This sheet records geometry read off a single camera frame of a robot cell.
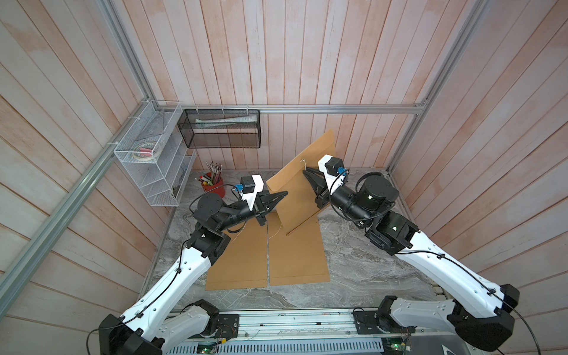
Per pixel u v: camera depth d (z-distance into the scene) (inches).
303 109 37.7
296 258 35.3
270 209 22.8
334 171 17.3
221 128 36.0
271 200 22.1
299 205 23.7
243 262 37.5
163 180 30.6
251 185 18.7
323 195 19.8
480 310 15.5
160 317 16.3
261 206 20.9
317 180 19.5
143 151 28.8
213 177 39.4
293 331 28.8
